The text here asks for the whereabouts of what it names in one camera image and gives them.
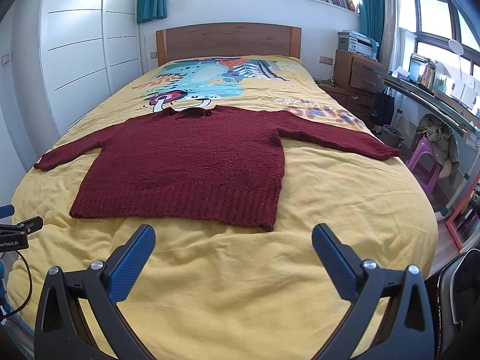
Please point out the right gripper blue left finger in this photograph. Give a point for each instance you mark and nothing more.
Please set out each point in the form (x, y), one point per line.
(62, 330)

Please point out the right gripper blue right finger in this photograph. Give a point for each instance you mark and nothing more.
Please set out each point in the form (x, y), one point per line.
(406, 330)

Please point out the dark red knitted sweater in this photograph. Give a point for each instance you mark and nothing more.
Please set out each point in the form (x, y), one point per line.
(224, 164)

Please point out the left hand blue glove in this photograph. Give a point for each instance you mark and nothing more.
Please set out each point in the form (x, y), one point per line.
(5, 211)

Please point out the red framed board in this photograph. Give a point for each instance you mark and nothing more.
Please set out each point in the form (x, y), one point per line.
(463, 224)

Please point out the yellow cartoon print duvet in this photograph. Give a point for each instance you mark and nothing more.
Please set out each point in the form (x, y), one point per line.
(214, 291)

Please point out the purple plastic stool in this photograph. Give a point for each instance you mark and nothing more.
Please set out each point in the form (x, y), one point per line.
(424, 166)

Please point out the brown jacket on stool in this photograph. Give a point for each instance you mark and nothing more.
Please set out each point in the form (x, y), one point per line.
(443, 143)

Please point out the waste basket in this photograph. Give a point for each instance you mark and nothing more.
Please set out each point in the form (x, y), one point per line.
(391, 136)

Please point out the white wardrobe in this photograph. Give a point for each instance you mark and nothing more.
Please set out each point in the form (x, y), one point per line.
(89, 51)

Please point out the glass top desk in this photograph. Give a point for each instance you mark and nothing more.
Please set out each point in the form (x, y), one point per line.
(452, 113)

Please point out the black bag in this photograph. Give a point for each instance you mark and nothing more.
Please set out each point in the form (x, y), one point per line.
(383, 108)

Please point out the wooden drawer dresser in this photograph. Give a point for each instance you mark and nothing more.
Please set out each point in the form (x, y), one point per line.
(355, 83)

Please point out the white desk lamp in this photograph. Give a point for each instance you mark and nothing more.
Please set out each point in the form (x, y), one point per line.
(458, 50)

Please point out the wooden headboard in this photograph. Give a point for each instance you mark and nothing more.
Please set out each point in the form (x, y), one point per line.
(227, 40)

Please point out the white printer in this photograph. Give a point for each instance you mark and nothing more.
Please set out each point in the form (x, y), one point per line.
(355, 42)

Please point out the teal curtain right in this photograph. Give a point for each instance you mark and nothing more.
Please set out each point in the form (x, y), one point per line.
(372, 20)

